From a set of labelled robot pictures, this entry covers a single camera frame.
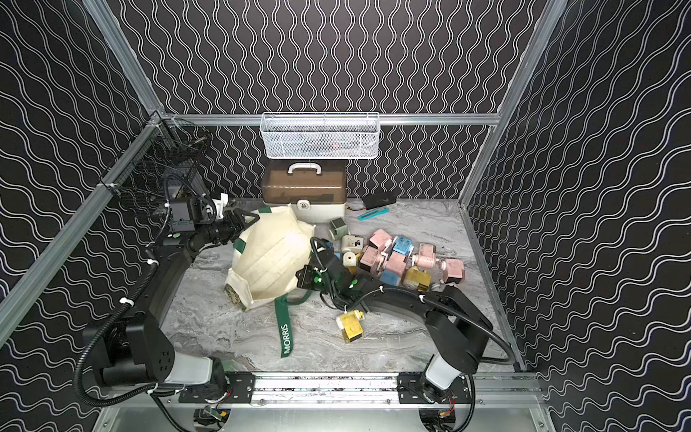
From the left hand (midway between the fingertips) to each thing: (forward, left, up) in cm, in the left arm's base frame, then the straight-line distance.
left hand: (252, 215), depth 79 cm
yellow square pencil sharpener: (-22, -31, -23) cm, 44 cm away
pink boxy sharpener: (+1, -46, -22) cm, 51 cm away
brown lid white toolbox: (+31, -14, -16) cm, 37 cm away
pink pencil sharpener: (+12, -40, -23) cm, 47 cm away
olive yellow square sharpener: (-5, -52, -22) cm, 57 cm away
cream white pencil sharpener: (+8, -30, -22) cm, 38 cm away
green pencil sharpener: (+12, -24, -19) cm, 33 cm away
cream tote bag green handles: (0, +2, -24) cm, 24 cm away
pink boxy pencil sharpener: (+2, -36, -22) cm, 42 cm away
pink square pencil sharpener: (0, -66, -22) cm, 70 cm away
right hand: (-12, -13, -11) cm, 21 cm away
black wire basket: (+28, +38, +1) cm, 47 cm away
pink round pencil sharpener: (+4, -57, -22) cm, 61 cm away
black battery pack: (+34, -38, -25) cm, 56 cm away
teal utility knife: (+28, -38, -27) cm, 54 cm away
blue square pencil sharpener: (+9, -48, -22) cm, 54 cm away
